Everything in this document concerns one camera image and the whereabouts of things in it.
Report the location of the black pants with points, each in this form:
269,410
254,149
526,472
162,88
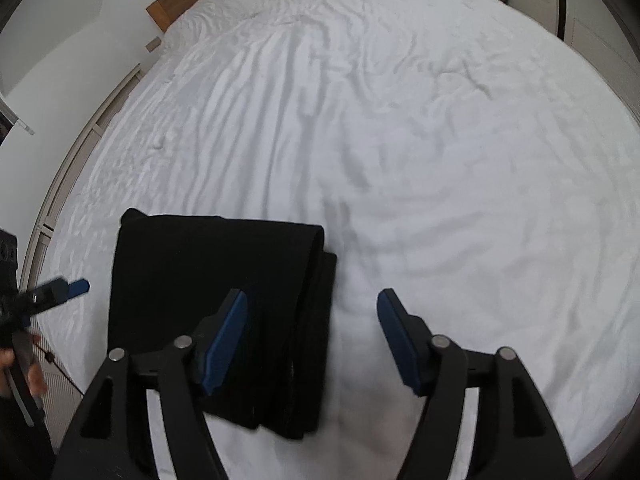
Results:
200,285

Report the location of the dark window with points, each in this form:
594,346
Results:
6,120

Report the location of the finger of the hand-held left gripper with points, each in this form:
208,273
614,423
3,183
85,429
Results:
55,291

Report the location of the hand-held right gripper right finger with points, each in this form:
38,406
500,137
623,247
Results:
400,345

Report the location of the person's left hand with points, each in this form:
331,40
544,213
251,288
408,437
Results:
36,377

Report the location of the wall socket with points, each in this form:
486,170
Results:
153,44

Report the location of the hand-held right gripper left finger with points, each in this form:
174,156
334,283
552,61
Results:
227,345

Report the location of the white bed duvet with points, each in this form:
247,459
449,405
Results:
400,135

